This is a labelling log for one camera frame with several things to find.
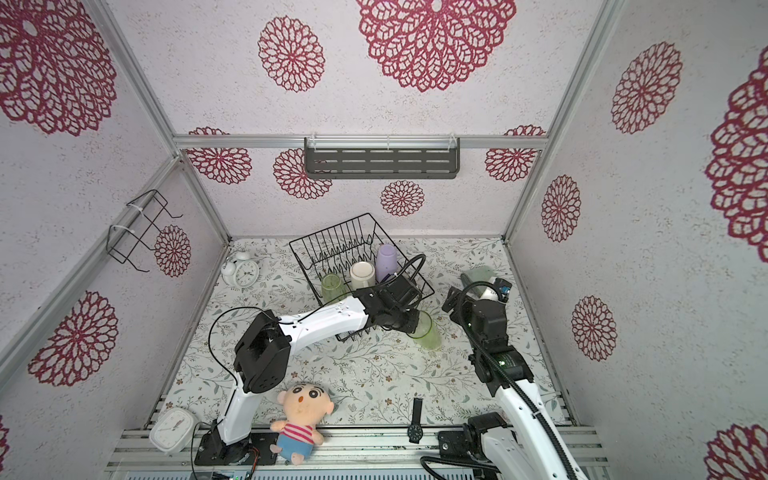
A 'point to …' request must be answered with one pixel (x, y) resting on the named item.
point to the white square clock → (173, 431)
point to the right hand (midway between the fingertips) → (464, 292)
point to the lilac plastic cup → (386, 262)
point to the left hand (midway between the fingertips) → (414, 326)
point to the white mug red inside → (362, 275)
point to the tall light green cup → (424, 334)
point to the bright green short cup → (332, 287)
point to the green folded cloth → (481, 273)
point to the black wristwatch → (415, 431)
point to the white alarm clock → (240, 272)
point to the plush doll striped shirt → (305, 406)
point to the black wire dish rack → (350, 257)
